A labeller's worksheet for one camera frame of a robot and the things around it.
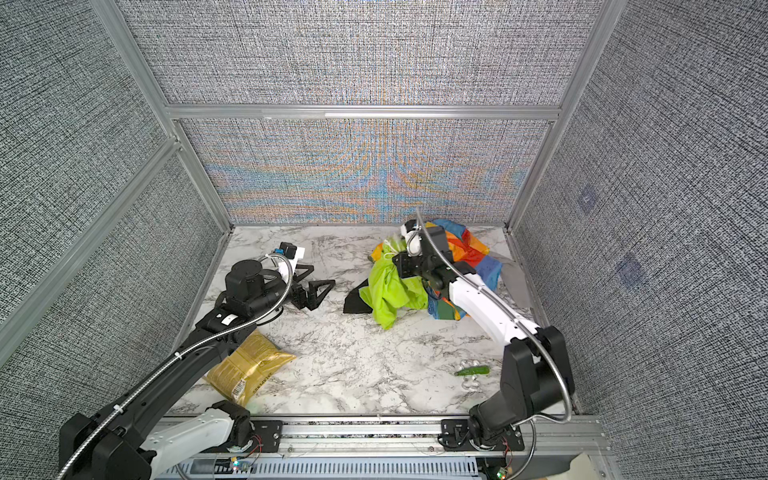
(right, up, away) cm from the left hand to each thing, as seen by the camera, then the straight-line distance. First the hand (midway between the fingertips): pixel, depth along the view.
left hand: (319, 272), depth 75 cm
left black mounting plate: (-12, -40, -2) cm, 41 cm away
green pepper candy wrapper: (+41, -27, +7) cm, 50 cm away
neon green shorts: (+17, -6, +5) cm, 19 cm away
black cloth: (+6, -11, +23) cm, 27 cm away
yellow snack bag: (-20, -26, +1) cm, 33 cm away
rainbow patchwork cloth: (+45, +5, +25) cm, 52 cm away
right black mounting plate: (+34, -40, -2) cm, 52 cm away
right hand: (+20, +3, +11) cm, 23 cm away
